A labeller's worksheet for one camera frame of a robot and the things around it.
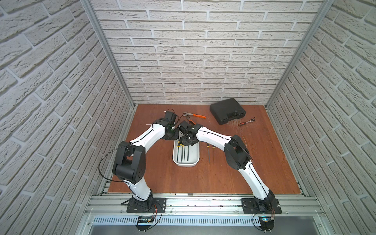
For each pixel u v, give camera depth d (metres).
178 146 0.95
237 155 0.59
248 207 0.73
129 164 0.46
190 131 0.73
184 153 0.92
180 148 0.95
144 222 0.71
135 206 0.71
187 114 1.13
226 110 1.12
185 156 0.92
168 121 0.72
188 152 0.92
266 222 0.71
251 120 1.10
